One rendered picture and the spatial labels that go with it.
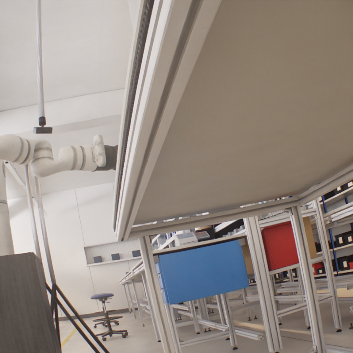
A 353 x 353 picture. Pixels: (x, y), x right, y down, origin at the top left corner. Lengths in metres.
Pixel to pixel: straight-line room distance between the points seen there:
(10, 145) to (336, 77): 0.76
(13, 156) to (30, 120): 5.95
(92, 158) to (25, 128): 5.79
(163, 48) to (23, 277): 0.91
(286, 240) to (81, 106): 4.64
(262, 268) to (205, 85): 2.39
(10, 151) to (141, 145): 0.49
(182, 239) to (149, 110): 2.95
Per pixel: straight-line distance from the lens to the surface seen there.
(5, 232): 1.32
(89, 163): 1.24
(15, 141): 1.10
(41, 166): 1.17
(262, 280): 2.97
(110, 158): 1.27
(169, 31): 0.39
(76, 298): 12.57
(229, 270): 2.99
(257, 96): 0.76
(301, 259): 2.04
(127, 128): 0.73
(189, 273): 2.93
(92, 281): 12.54
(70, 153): 1.22
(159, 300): 1.84
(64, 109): 7.03
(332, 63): 0.71
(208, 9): 0.37
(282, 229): 3.18
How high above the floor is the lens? 0.71
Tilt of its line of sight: 13 degrees up
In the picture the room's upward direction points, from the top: 12 degrees counter-clockwise
